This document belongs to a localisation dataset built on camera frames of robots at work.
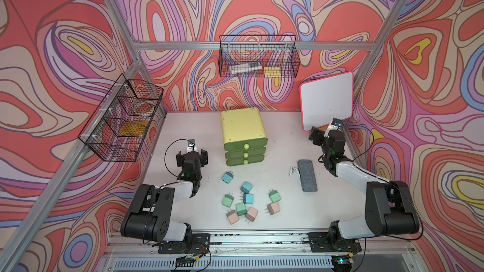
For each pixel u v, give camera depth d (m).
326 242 0.73
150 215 0.43
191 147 0.77
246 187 0.87
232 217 0.79
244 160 0.93
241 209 0.80
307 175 0.90
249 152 0.88
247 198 0.84
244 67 0.88
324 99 1.01
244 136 0.81
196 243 0.73
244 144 0.81
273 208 0.80
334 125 0.76
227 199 0.84
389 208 0.44
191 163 0.69
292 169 0.93
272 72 0.91
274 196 0.84
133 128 0.72
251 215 0.79
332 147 0.69
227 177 0.91
